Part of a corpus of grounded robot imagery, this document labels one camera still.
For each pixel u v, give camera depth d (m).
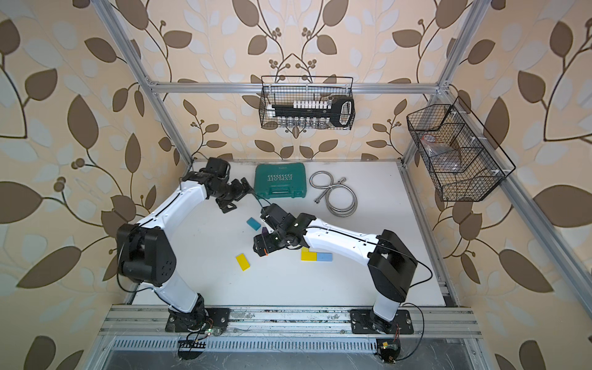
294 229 0.58
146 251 0.46
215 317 0.75
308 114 0.85
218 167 0.72
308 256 0.89
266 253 0.70
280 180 1.08
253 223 0.99
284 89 0.91
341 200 1.06
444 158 0.70
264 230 0.72
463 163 0.74
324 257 0.88
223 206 0.81
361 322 0.73
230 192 0.76
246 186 0.82
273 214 0.61
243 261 0.89
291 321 0.75
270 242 0.71
